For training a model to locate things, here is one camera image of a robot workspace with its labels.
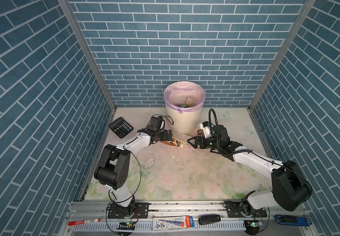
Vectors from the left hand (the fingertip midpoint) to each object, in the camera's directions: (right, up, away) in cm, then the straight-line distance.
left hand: (166, 134), depth 94 cm
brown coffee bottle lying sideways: (+5, -6, +2) cm, 8 cm away
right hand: (+15, -2, -10) cm, 18 cm away
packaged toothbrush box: (+10, -40, -25) cm, 48 cm away
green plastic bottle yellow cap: (+12, +19, +6) cm, 23 cm away
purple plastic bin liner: (+6, +28, +7) cm, 29 cm away
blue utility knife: (+64, -38, -27) cm, 79 cm away
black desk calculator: (-34, +4, +11) cm, 36 cm away
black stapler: (+20, -37, -26) cm, 50 cm away
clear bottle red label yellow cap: (+14, +21, -1) cm, 26 cm away
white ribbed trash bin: (+13, +7, -1) cm, 15 cm away
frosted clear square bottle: (+10, -2, +6) cm, 12 cm away
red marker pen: (-38, -40, -25) cm, 60 cm away
